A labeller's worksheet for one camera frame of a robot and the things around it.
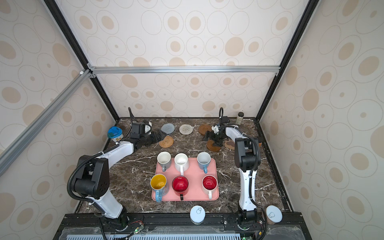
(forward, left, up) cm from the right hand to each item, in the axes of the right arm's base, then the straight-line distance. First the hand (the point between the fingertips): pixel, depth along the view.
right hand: (208, 141), depth 103 cm
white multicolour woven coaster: (+13, +16, -2) cm, 21 cm away
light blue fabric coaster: (+15, +30, -2) cm, 33 cm away
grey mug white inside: (-15, +28, +4) cm, 32 cm away
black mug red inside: (-29, +18, -1) cm, 34 cm away
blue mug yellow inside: (-29, +30, +2) cm, 42 cm away
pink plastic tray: (-30, +10, -2) cm, 32 cm away
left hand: (-3, +28, +13) cm, 31 cm away
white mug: (-17, +18, +2) cm, 25 cm away
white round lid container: (-46, +8, +3) cm, 46 cm away
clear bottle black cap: (+19, -25, +4) cm, 31 cm away
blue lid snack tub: (+1, +62, +9) cm, 62 cm away
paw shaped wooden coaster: (-2, -15, -2) cm, 15 cm away
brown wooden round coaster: (+13, +3, -2) cm, 14 cm away
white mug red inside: (-29, +1, -1) cm, 29 cm away
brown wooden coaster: (-2, 0, -2) cm, 3 cm away
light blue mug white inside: (-15, +4, +1) cm, 16 cm away
